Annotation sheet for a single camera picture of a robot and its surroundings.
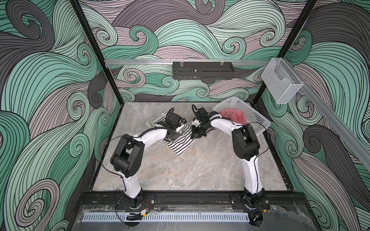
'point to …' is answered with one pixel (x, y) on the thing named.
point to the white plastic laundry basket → (252, 116)
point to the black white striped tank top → (184, 140)
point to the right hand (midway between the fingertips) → (189, 138)
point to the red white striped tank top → (237, 116)
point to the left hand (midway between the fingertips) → (172, 130)
